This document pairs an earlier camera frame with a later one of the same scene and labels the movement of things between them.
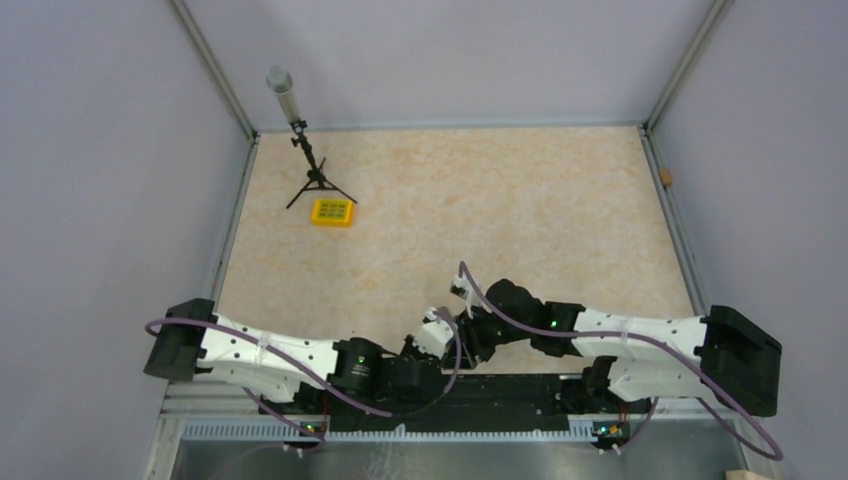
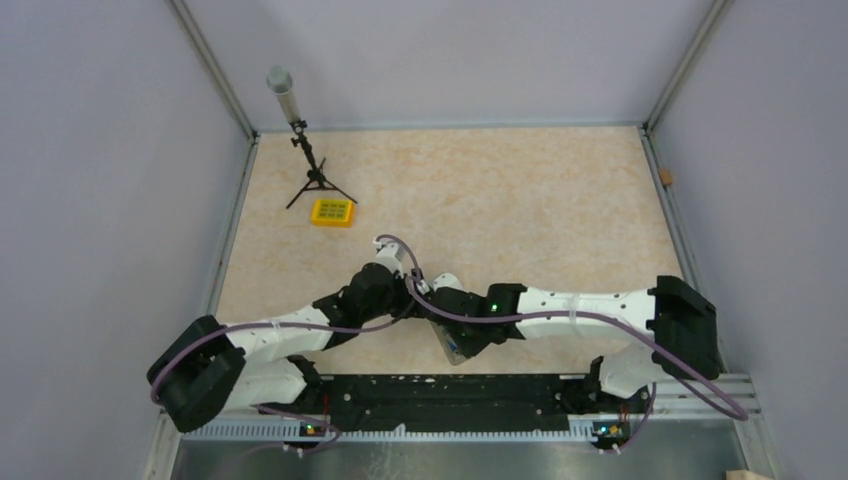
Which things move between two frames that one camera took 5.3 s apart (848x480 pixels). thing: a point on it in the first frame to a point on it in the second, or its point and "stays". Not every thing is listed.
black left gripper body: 412,352 to 402,303
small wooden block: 666,177 stays
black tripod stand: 317,181 stays
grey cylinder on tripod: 280,80 stays
